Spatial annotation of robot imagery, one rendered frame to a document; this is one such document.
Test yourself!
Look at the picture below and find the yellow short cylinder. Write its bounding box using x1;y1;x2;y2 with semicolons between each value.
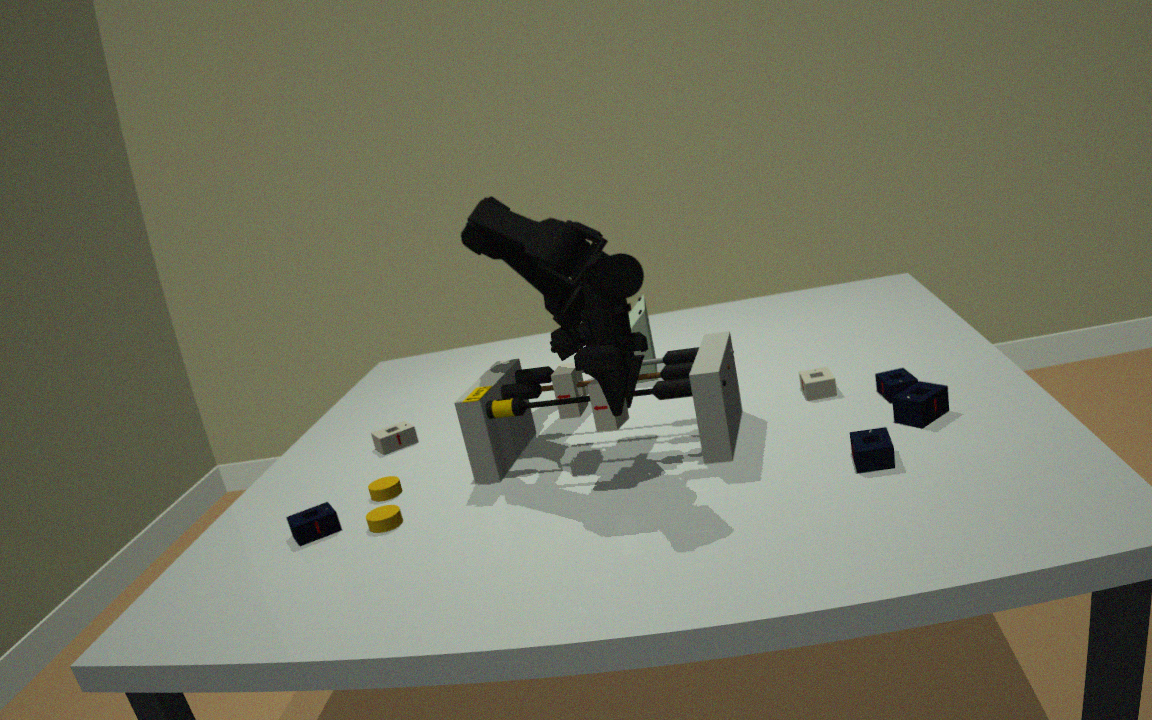
366;505;403;533
367;476;403;502

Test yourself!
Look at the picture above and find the small beige block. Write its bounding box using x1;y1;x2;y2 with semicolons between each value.
799;367;838;401

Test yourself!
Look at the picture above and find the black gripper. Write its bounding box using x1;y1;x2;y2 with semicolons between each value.
574;298;647;416

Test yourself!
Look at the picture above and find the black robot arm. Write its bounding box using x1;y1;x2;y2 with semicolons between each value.
461;196;644;361

